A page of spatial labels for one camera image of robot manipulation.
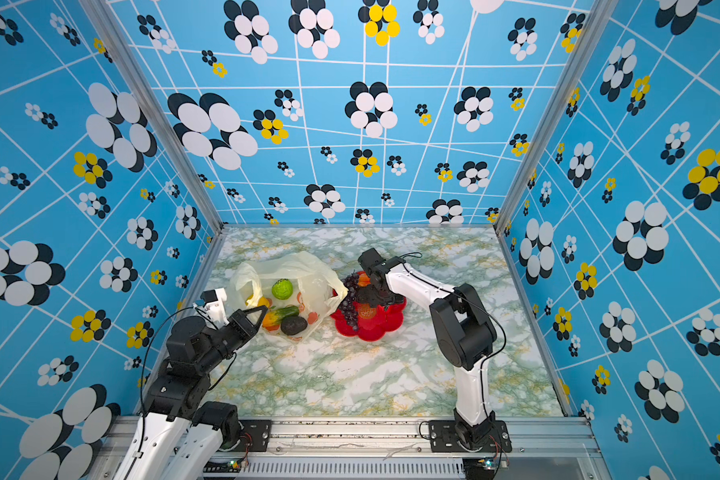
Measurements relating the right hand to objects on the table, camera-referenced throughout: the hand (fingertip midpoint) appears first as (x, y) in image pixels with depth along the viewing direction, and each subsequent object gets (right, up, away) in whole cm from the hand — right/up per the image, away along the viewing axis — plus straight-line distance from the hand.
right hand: (384, 299), depth 96 cm
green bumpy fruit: (-33, +4, 0) cm, 34 cm away
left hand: (-30, +2, -24) cm, 38 cm away
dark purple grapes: (-12, -2, -4) cm, 12 cm away
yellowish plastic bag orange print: (-22, +4, -4) cm, 23 cm away
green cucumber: (-31, -3, -4) cm, 32 cm away
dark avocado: (-28, -6, -7) cm, 29 cm away
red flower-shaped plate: (0, -6, -3) cm, 7 cm away
